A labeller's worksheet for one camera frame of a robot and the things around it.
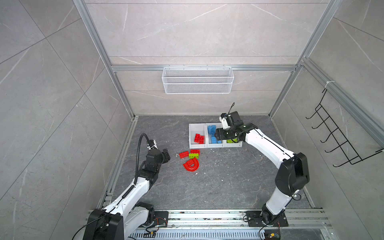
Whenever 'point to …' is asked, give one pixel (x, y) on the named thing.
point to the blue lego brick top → (214, 140)
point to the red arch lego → (192, 164)
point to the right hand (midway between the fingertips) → (219, 132)
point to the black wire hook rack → (327, 126)
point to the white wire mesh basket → (198, 80)
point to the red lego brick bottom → (201, 140)
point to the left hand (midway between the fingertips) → (161, 147)
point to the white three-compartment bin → (201, 128)
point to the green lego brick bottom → (230, 141)
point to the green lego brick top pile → (192, 156)
